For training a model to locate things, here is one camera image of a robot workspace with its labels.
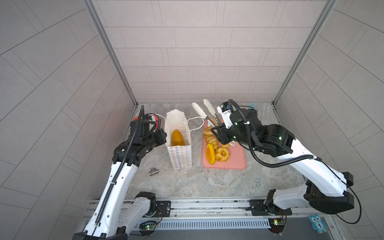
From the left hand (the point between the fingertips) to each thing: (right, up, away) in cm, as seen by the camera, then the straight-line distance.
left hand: (170, 132), depth 70 cm
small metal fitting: (-11, -23, +11) cm, 28 cm away
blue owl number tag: (+66, -41, -5) cm, 78 cm away
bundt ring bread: (+27, -15, +16) cm, 35 cm away
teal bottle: (+56, +16, +46) cm, 74 cm away
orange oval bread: (+20, -14, +16) cm, 29 cm away
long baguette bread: (+1, -6, +17) cm, 18 cm away
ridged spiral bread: (+30, -10, +17) cm, 36 cm away
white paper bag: (+4, -13, +3) cm, 13 cm away
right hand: (+20, +2, -10) cm, 22 cm away
